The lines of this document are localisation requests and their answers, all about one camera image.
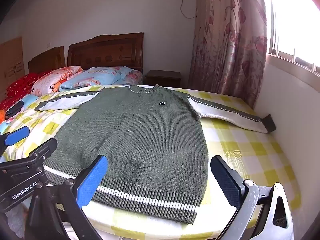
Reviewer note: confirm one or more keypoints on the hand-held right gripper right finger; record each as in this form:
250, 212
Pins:
225, 180

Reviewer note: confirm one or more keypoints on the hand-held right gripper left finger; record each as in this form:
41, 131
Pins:
90, 181

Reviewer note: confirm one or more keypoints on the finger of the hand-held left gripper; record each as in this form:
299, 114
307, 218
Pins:
16, 135
43, 150

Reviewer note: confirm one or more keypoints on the green knitted sweater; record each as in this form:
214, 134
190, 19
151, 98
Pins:
140, 135

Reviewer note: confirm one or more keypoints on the black object on bed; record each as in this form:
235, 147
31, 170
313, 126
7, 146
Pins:
13, 110

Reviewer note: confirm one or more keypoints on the light blue cloth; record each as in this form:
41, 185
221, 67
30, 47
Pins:
30, 98

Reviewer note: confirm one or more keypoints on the bed with yellow checked sheet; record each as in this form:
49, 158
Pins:
250, 145

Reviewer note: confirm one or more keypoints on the pink orange floral quilt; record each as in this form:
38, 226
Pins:
55, 78

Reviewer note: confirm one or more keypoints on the light wooden wardrobe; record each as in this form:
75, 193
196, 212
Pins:
11, 65

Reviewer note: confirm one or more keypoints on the small wooden headboard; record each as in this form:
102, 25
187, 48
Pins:
47, 60

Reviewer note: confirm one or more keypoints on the blue floral quilt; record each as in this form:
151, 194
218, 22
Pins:
95, 77

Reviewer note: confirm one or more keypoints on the pink floral bed sheet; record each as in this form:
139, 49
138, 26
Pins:
136, 76

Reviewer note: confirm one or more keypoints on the large carved wooden headboard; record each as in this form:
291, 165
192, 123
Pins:
105, 52

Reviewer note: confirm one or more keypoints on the dark wooden nightstand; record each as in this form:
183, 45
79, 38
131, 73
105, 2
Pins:
163, 78

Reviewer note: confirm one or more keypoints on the pink floral curtain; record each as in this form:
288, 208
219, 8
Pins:
225, 42

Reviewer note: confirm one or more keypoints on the window with metal bars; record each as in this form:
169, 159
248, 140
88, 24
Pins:
295, 25

